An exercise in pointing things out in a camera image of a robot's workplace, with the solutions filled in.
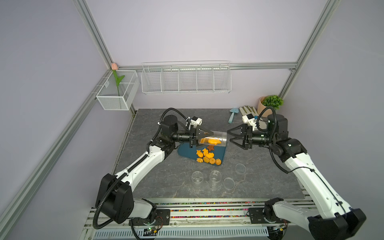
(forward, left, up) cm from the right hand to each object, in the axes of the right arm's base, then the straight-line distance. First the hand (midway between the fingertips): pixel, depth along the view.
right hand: (228, 136), depth 65 cm
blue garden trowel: (+47, -16, -32) cm, 59 cm away
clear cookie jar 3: (-8, +4, -32) cm, 33 cm away
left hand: (-2, +7, 0) cm, 8 cm away
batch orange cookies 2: (+6, +7, -32) cm, 33 cm away
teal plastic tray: (+12, +22, -34) cm, 42 cm away
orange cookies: (+8, +12, -32) cm, 35 cm away
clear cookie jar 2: (-6, +14, -34) cm, 37 cm away
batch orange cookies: (-1, +8, -2) cm, 8 cm away
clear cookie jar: (-1, +4, 0) cm, 5 cm away
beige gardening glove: (+48, -26, -32) cm, 63 cm away
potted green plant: (+43, -40, -18) cm, 61 cm away
